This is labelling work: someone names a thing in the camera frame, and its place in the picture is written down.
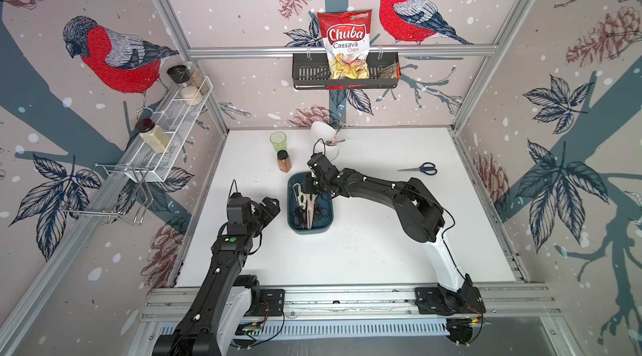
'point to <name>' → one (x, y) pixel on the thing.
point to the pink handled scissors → (310, 199)
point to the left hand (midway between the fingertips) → (276, 201)
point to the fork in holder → (334, 141)
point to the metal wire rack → (115, 193)
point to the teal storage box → (325, 205)
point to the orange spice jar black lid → (283, 160)
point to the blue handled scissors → (429, 168)
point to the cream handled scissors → (302, 196)
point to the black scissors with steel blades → (317, 213)
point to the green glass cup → (279, 140)
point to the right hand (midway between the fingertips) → (299, 186)
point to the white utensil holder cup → (328, 134)
